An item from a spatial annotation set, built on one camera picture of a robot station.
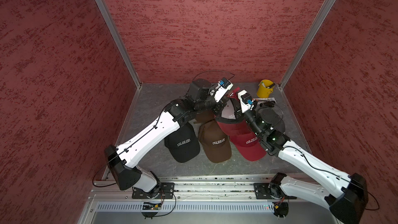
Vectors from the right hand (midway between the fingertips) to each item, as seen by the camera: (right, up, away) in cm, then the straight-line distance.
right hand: (233, 96), depth 68 cm
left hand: (-4, -2, -2) cm, 5 cm away
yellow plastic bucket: (+29, +4, +39) cm, 49 cm away
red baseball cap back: (0, -12, +10) cm, 16 cm away
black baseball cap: (-24, -27, +15) cm, 39 cm away
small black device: (+33, -5, +40) cm, 52 cm away
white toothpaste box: (+31, -1, +42) cm, 52 cm away
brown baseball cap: (-7, -25, +15) cm, 30 cm away
